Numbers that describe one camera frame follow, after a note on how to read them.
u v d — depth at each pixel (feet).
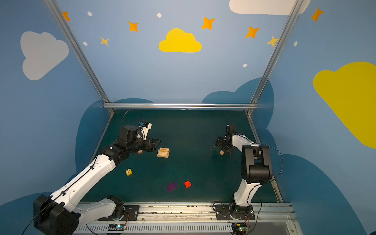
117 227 2.31
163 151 3.13
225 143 2.81
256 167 1.64
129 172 2.84
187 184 2.75
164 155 3.11
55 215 1.22
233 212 2.23
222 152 3.16
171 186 2.68
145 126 2.25
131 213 2.44
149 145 2.26
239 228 2.34
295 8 2.30
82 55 2.84
